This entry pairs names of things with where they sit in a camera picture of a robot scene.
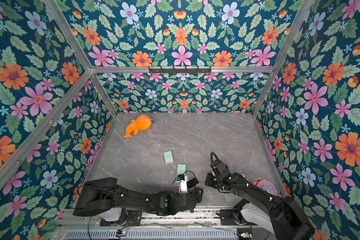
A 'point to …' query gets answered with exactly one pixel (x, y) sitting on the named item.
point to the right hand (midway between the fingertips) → (207, 179)
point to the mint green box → (168, 157)
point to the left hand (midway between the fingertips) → (202, 196)
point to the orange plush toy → (143, 122)
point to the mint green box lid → (181, 169)
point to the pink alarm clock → (265, 185)
